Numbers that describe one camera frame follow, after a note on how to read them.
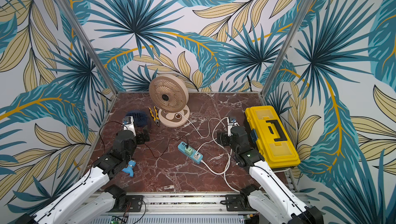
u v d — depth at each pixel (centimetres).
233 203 73
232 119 69
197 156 84
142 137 72
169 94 84
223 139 72
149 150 90
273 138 78
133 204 73
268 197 48
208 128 100
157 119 103
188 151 84
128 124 65
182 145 90
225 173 82
